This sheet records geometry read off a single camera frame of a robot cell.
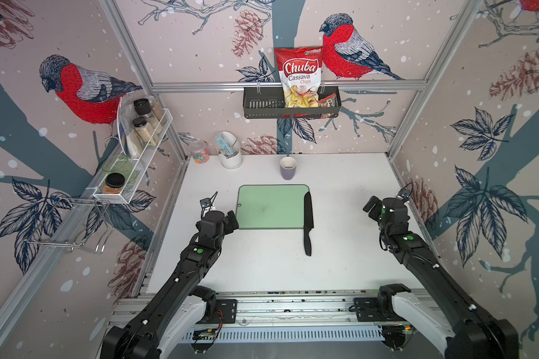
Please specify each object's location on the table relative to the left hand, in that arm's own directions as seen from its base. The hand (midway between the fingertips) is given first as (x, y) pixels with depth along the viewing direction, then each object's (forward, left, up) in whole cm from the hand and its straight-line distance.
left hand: (226, 209), depth 83 cm
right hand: (+3, -59, +2) cm, 59 cm away
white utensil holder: (+35, +2, -10) cm, 36 cm away
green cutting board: (+8, -17, -12) cm, 22 cm away
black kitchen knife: (+1, -33, -14) cm, 36 cm away
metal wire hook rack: (-9, +39, +6) cm, 40 cm away
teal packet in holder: (+34, +5, +1) cm, 34 cm away
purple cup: (+26, -25, -5) cm, 36 cm away
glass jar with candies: (+39, +21, -7) cm, 45 cm away
